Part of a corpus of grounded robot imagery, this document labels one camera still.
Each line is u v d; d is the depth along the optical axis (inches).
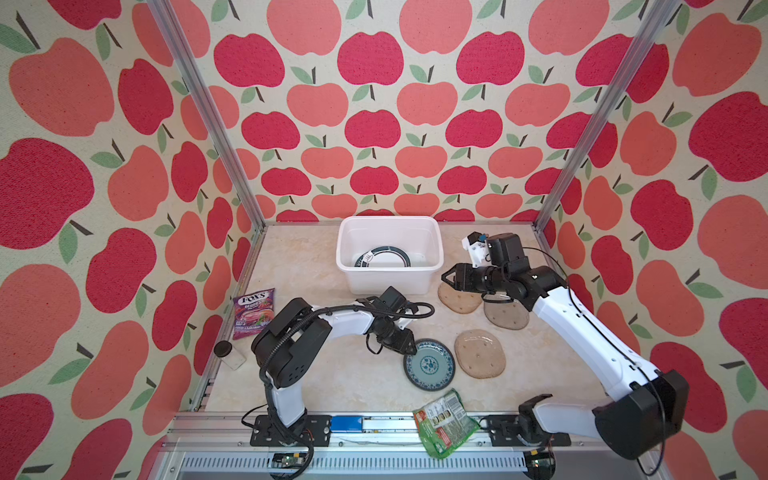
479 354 34.4
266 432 28.9
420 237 41.3
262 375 18.3
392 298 29.9
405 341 30.8
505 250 23.0
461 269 27.6
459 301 39.2
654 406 15.2
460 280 27.0
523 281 21.3
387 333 30.5
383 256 42.3
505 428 28.9
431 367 33.2
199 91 32.6
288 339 18.1
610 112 33.9
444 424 29.4
